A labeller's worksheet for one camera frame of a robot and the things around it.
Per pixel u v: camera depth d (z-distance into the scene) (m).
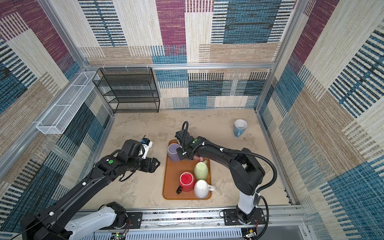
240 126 1.01
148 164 0.67
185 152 0.66
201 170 0.79
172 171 0.87
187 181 0.76
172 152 0.87
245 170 0.47
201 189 0.73
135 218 0.74
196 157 0.64
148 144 0.70
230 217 0.73
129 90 1.11
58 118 0.71
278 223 0.76
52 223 0.39
